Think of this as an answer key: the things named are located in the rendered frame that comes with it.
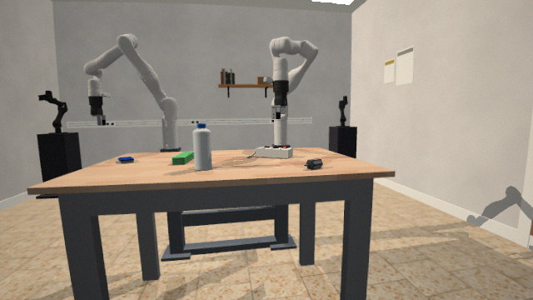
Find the white bottle with blue cap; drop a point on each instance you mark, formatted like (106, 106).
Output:
(202, 147)

